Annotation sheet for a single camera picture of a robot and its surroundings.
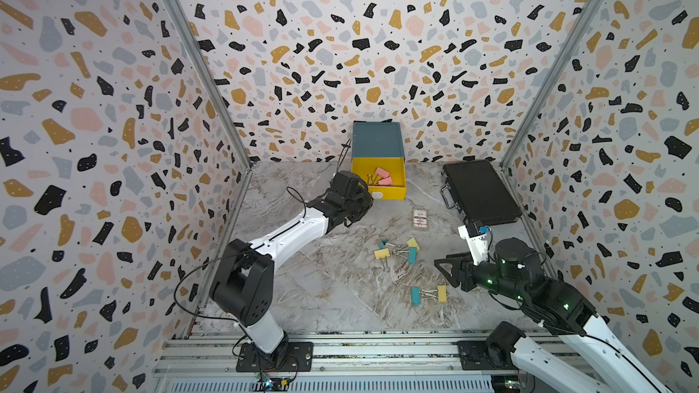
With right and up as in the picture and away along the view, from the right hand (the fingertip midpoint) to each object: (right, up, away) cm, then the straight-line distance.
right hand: (440, 262), depth 67 cm
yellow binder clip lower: (+6, -15, +18) cm, 24 cm away
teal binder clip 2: (-3, -16, +19) cm, 25 cm away
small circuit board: (-43, -33, +3) cm, 54 cm away
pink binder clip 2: (-11, +20, +28) cm, 36 cm away
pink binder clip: (-13, +24, +30) cm, 41 cm away
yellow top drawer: (-8, +26, +35) cm, 45 cm away
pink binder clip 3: (-15, +21, +28) cm, 38 cm away
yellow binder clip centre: (-13, -4, +27) cm, 31 cm away
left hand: (-14, +16, +18) cm, 28 cm away
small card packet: (+2, +7, +36) cm, 37 cm away
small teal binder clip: (-13, -1, +26) cm, 29 cm away
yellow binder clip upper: (-2, -1, +30) cm, 30 cm away
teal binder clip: (-3, -4, +26) cm, 26 cm away
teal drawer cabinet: (-14, +33, +32) cm, 48 cm away
